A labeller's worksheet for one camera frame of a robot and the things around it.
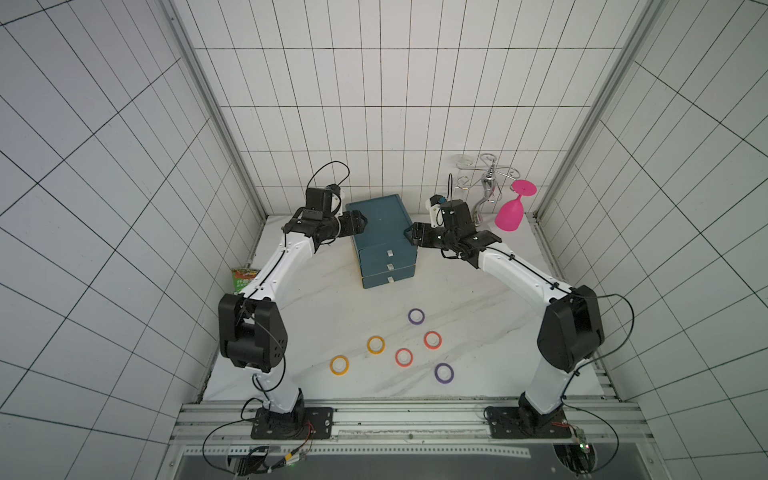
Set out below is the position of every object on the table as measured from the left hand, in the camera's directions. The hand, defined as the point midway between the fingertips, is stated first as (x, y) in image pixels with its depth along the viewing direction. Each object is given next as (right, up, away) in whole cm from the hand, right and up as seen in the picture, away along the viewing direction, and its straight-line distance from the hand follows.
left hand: (356, 227), depth 87 cm
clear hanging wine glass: (+36, +22, +11) cm, 43 cm away
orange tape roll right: (+8, -36, -2) cm, 37 cm away
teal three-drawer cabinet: (+9, -8, -2) cm, 12 cm away
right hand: (+14, -2, -1) cm, 14 cm away
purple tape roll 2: (+25, -41, -6) cm, 49 cm away
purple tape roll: (+19, -28, +5) cm, 34 cm away
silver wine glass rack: (+42, +15, +7) cm, 45 cm away
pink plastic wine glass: (+50, +4, +8) cm, 51 cm away
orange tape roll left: (-2, -40, -5) cm, 40 cm away
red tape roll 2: (+14, -38, -3) cm, 41 cm away
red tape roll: (+23, -34, 0) cm, 41 cm away
